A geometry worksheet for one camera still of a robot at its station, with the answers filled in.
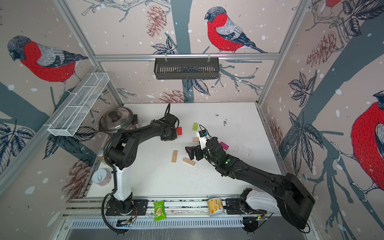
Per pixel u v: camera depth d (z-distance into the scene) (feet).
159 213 2.34
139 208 2.39
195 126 3.50
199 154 2.29
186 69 3.48
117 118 2.87
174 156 3.03
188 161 2.89
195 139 3.30
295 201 1.33
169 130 2.68
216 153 1.95
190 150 2.29
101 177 2.59
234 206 2.40
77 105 2.54
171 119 2.74
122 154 1.75
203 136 2.27
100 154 2.67
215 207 2.23
